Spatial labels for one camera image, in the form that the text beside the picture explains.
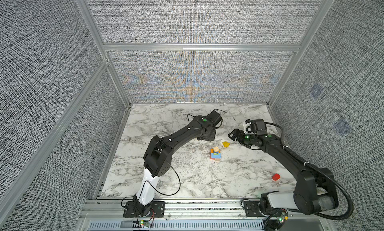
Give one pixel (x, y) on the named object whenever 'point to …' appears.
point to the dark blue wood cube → (214, 152)
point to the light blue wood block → (216, 155)
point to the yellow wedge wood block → (226, 144)
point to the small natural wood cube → (216, 149)
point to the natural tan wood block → (217, 159)
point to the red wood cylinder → (276, 176)
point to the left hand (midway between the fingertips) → (209, 137)
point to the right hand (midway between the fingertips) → (233, 136)
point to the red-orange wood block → (212, 158)
